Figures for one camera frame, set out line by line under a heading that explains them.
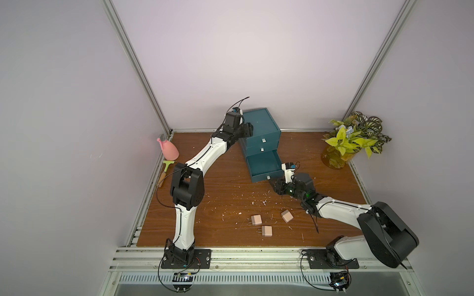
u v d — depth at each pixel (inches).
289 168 30.6
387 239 16.5
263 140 35.6
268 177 37.2
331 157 40.4
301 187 26.7
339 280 27.4
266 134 36.0
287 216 32.8
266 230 30.7
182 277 28.1
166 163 40.4
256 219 32.0
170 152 40.3
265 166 42.0
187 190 21.0
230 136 27.3
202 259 28.7
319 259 28.5
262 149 38.1
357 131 34.1
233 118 28.2
